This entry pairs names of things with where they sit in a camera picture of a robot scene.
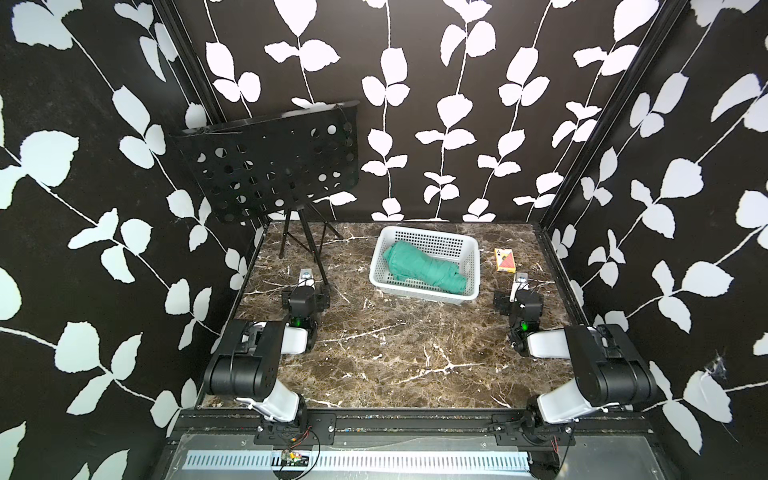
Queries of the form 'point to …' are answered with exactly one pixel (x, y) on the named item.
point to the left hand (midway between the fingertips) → (306, 281)
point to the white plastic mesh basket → (464, 250)
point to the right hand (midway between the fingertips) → (514, 284)
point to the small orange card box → (504, 260)
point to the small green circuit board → (292, 459)
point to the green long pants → (409, 261)
